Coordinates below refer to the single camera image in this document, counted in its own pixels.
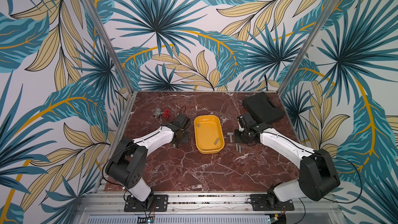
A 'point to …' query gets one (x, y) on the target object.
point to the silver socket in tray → (216, 141)
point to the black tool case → (264, 110)
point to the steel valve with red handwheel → (157, 113)
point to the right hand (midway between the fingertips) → (236, 137)
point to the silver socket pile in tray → (198, 125)
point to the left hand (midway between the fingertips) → (182, 140)
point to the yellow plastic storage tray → (209, 135)
